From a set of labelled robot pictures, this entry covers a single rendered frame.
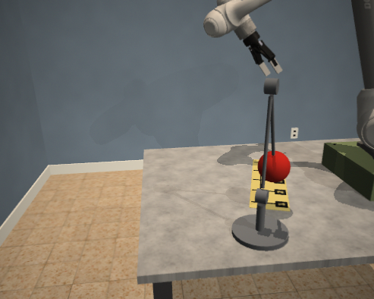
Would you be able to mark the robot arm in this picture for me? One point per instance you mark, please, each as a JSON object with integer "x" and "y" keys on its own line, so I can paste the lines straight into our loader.
{"x": 232, "y": 14}

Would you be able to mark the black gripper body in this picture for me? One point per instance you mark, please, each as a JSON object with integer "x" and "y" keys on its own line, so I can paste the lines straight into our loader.
{"x": 252, "y": 39}

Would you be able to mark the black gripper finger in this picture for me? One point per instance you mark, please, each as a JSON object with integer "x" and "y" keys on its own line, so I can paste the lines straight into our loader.
{"x": 260, "y": 62}
{"x": 270, "y": 54}

